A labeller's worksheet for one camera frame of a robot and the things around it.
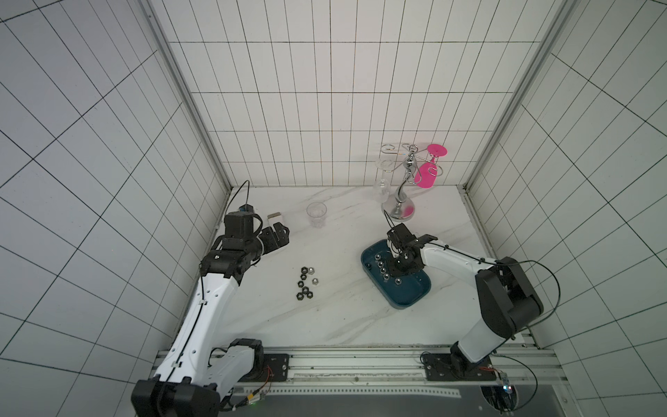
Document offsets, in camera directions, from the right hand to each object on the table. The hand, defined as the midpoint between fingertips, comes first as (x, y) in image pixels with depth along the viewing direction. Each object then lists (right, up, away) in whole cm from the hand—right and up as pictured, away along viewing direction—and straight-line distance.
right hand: (386, 270), depth 92 cm
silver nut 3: (-2, +2, +1) cm, 3 cm away
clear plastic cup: (-26, +21, +15) cm, 37 cm away
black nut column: (-29, -6, -4) cm, 30 cm away
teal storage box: (+4, -6, -5) cm, 9 cm away
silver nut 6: (+4, -4, -2) cm, 6 cm away
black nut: (-30, 0, +1) cm, 30 cm away
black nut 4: (-27, -7, -4) cm, 29 cm away
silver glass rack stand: (+10, +23, +21) cm, 32 cm away
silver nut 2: (-2, +4, +3) cm, 6 cm away
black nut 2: (-31, -5, -2) cm, 31 cm away
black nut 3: (-31, -8, -5) cm, 32 cm away
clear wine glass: (-1, +30, +4) cm, 30 cm away
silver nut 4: (-1, 0, -1) cm, 1 cm away
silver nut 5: (0, -2, -2) cm, 3 cm away
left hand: (-37, +13, -14) cm, 41 cm away
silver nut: (-26, -3, -2) cm, 26 cm away
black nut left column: (-30, -3, 0) cm, 30 cm away
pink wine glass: (+15, +35, 0) cm, 38 cm away
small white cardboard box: (-44, +18, +15) cm, 50 cm away
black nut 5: (-6, +1, +1) cm, 7 cm away
